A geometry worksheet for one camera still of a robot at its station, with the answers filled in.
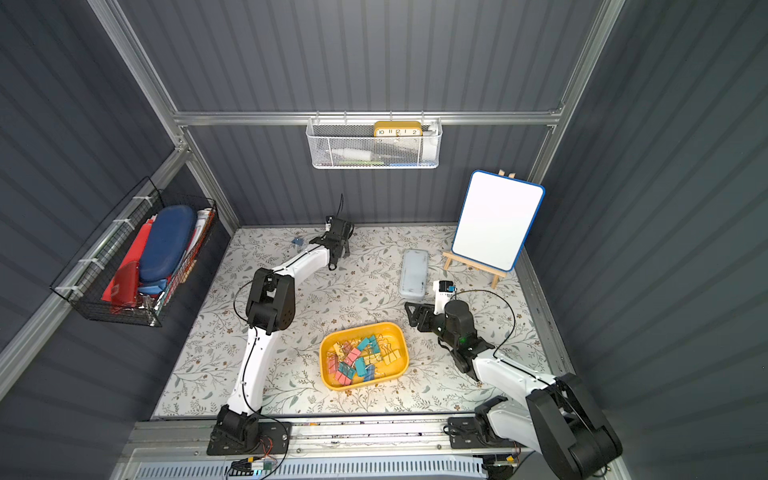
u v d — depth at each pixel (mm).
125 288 647
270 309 650
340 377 822
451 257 1027
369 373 824
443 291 759
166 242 737
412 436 753
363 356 848
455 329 667
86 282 615
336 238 883
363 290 1020
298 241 1130
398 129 869
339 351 847
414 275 1025
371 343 886
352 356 834
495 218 867
